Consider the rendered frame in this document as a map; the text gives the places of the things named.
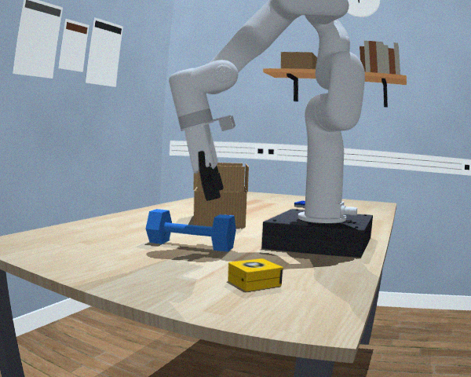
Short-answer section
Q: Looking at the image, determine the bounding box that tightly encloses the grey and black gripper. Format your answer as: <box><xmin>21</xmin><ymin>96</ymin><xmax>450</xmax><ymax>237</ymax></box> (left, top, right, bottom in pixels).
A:
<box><xmin>181</xmin><ymin>123</ymin><xmax>224</xmax><ymax>201</ymax></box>

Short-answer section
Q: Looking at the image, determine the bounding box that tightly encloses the brown cardboard box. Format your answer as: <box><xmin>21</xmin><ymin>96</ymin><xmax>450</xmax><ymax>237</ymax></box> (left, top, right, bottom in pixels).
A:
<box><xmin>193</xmin><ymin>163</ymin><xmax>249</xmax><ymax>228</ymax></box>

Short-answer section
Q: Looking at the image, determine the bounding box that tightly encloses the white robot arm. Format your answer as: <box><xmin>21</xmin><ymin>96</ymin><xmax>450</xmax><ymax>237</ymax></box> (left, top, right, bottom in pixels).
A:
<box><xmin>169</xmin><ymin>0</ymin><xmax>365</xmax><ymax>223</ymax></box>

